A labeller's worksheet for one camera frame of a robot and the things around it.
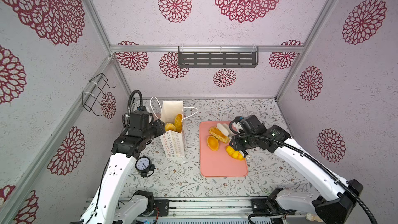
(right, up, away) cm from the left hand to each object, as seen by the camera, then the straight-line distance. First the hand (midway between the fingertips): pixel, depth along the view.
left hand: (160, 127), depth 74 cm
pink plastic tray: (+30, -22, +15) cm, 40 cm away
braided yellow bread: (+29, -4, +23) cm, 37 cm away
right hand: (+34, -6, 0) cm, 35 cm away
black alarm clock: (-12, -22, +11) cm, 27 cm away
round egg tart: (+27, -11, +18) cm, 34 cm away
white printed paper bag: (+5, -8, +5) cm, 11 cm away
